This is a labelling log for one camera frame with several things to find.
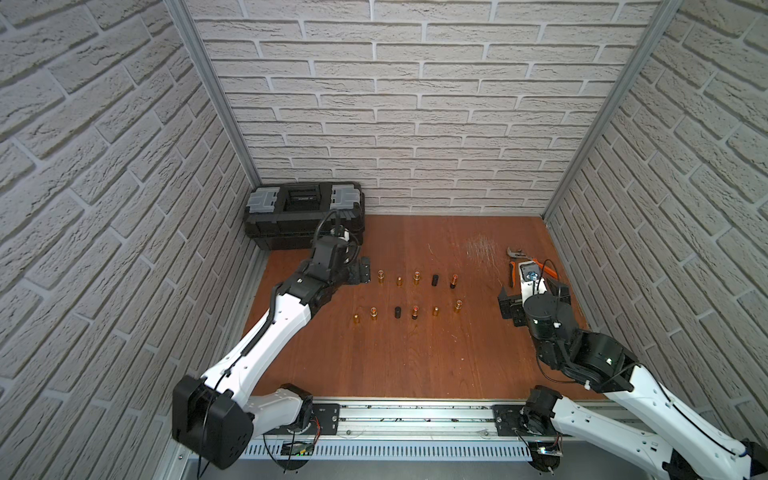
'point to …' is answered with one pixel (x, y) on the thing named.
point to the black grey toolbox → (286, 216)
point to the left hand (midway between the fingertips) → (358, 257)
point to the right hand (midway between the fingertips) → (530, 285)
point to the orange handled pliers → (522, 256)
